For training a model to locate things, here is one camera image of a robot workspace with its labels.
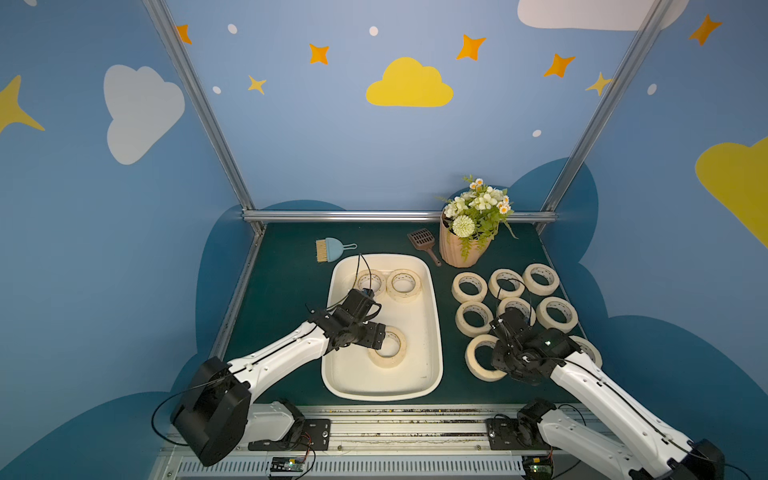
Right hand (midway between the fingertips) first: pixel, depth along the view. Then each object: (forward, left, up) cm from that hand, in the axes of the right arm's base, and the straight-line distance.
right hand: (503, 358), depth 80 cm
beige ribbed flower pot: (+36, +12, +2) cm, 38 cm away
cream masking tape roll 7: (+7, -27, -5) cm, 29 cm away
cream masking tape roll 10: (+28, +39, -7) cm, 49 cm away
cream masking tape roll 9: (+27, +28, -7) cm, 39 cm away
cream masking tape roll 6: (+14, +5, -6) cm, 16 cm away
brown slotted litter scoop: (+48, +21, -6) cm, 52 cm away
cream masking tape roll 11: (-1, +30, -5) cm, 31 cm away
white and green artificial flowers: (+35, +8, +19) cm, 41 cm away
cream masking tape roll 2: (+31, -9, -8) cm, 33 cm away
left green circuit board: (-27, +55, -8) cm, 61 cm away
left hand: (+6, +36, 0) cm, 37 cm away
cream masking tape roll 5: (+22, -11, -7) cm, 25 cm away
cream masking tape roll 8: (-4, +8, +1) cm, 9 cm away
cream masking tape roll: (+33, -22, -9) cm, 41 cm away
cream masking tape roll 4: (+30, +4, -6) cm, 31 cm away
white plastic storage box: (-1, +25, -9) cm, 26 cm away
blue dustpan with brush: (+42, +57, -8) cm, 71 cm away
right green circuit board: (-23, -7, -11) cm, 26 cm away
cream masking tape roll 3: (+22, -25, -7) cm, 34 cm away
